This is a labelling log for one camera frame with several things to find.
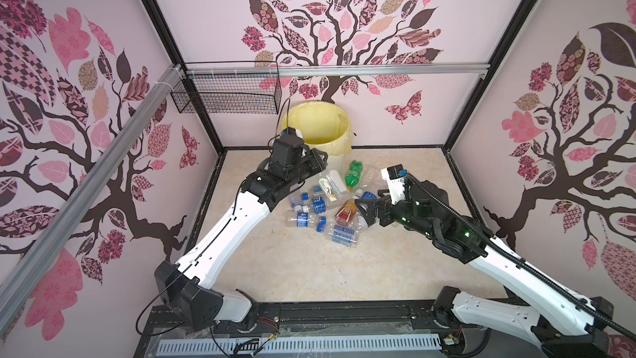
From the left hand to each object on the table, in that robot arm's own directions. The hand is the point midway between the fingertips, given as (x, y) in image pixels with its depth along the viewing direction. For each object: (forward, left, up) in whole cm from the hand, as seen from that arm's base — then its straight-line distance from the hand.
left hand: (324, 160), depth 72 cm
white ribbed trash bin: (+14, -6, -18) cm, 23 cm away
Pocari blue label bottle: (+7, -16, -30) cm, 34 cm away
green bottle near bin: (+16, -13, -28) cm, 34 cm away
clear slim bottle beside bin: (+5, +11, -32) cm, 34 cm away
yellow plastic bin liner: (+32, 0, -14) cm, 35 cm away
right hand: (-11, -12, -1) cm, 16 cm away
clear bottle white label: (-8, -2, -2) cm, 8 cm away
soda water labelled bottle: (-11, -6, -27) cm, 30 cm away
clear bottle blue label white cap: (+1, +2, -27) cm, 27 cm away
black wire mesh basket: (+32, +55, -1) cm, 63 cm away
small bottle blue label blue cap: (-5, +6, -28) cm, 29 cm away
